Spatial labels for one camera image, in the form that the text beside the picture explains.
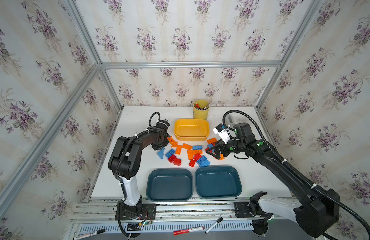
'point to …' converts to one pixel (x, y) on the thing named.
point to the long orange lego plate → (172, 142)
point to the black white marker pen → (214, 225)
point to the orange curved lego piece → (221, 157)
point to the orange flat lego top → (212, 140)
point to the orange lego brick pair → (191, 153)
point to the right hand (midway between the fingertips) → (211, 147)
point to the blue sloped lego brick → (161, 152)
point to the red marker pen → (178, 232)
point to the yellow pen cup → (201, 108)
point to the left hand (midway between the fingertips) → (162, 143)
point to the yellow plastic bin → (191, 129)
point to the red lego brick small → (192, 162)
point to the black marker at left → (93, 233)
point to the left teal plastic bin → (169, 184)
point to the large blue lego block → (203, 162)
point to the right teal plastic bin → (217, 181)
